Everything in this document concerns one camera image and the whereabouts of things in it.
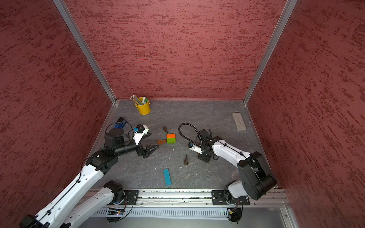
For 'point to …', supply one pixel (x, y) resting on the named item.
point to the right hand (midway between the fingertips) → (204, 156)
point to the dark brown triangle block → (165, 128)
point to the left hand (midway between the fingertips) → (153, 142)
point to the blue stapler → (120, 123)
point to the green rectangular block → (171, 140)
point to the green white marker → (145, 99)
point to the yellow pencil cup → (144, 109)
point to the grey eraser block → (239, 121)
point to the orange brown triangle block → (160, 142)
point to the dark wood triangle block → (185, 162)
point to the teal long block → (167, 176)
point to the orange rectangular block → (170, 136)
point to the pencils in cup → (134, 98)
